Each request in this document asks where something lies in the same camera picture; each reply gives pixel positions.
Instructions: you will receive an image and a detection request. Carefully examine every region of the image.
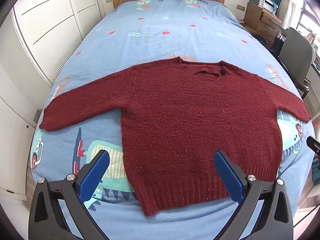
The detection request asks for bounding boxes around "white printer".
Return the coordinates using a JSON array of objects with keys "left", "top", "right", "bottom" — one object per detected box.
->
[{"left": 259, "top": 0, "right": 280, "bottom": 12}]

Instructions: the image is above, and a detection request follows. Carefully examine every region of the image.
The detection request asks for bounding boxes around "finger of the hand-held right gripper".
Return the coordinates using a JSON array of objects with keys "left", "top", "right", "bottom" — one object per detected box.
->
[{"left": 306, "top": 135, "right": 320, "bottom": 155}]

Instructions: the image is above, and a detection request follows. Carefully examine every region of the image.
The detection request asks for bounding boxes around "dark red knit sweater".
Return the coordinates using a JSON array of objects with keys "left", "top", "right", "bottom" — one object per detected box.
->
[{"left": 40, "top": 57, "right": 311, "bottom": 217}]

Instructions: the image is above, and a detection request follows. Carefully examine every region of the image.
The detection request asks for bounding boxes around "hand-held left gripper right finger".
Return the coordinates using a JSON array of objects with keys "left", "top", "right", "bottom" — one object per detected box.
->
[{"left": 214, "top": 150, "right": 293, "bottom": 240}]

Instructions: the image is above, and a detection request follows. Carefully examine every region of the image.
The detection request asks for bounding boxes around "wooden dresser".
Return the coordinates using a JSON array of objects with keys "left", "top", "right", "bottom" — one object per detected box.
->
[{"left": 244, "top": 2, "right": 283, "bottom": 47}]

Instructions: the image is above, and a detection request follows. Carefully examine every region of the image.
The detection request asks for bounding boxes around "white wardrobe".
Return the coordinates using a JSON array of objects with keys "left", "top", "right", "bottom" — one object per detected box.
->
[{"left": 0, "top": 0, "right": 105, "bottom": 203}]

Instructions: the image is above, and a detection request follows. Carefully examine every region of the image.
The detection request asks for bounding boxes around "blue printed bed sheet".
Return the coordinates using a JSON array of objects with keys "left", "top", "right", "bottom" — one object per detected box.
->
[{"left": 26, "top": 0, "right": 315, "bottom": 240}]

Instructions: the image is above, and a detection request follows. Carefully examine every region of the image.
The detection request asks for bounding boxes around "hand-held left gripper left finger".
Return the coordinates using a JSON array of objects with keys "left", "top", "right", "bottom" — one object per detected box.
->
[{"left": 28, "top": 149, "right": 110, "bottom": 240}]

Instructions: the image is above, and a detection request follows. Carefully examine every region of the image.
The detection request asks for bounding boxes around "grey chair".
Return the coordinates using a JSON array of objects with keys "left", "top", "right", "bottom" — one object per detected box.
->
[{"left": 279, "top": 27, "right": 317, "bottom": 99}]

